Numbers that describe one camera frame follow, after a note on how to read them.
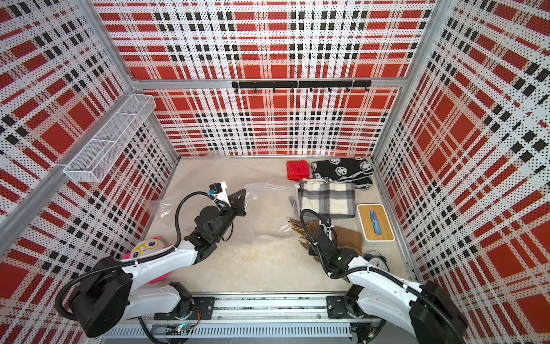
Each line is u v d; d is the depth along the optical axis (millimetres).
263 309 750
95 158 707
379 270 507
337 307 737
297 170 1110
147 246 808
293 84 881
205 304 736
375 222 908
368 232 866
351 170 1078
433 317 405
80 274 675
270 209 960
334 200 956
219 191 685
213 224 606
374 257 816
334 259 616
